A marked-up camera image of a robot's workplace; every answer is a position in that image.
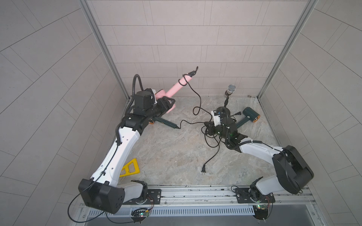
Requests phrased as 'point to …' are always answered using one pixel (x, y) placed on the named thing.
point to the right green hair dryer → (251, 115)
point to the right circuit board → (260, 211)
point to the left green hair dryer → (164, 122)
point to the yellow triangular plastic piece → (137, 170)
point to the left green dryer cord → (190, 123)
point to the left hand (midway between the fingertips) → (174, 101)
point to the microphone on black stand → (231, 88)
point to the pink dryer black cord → (199, 95)
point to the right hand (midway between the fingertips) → (204, 123)
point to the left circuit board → (139, 214)
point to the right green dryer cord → (204, 167)
